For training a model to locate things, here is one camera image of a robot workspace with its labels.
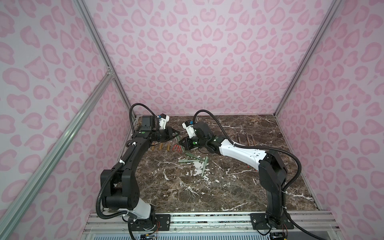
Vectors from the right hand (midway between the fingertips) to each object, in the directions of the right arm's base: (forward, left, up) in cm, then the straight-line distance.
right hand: (180, 141), depth 81 cm
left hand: (+5, +1, +2) cm, 6 cm away
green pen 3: (-1, -3, -20) cm, 20 cm away
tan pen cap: (+10, +16, -20) cm, 27 cm away
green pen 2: (+3, -5, -20) cm, 21 cm away
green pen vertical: (-5, -13, -20) cm, 24 cm away
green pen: (+2, +1, +1) cm, 3 cm away
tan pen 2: (+15, -44, -20) cm, 50 cm away
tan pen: (+15, -38, -19) cm, 45 cm away
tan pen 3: (+15, -48, -20) cm, 54 cm away
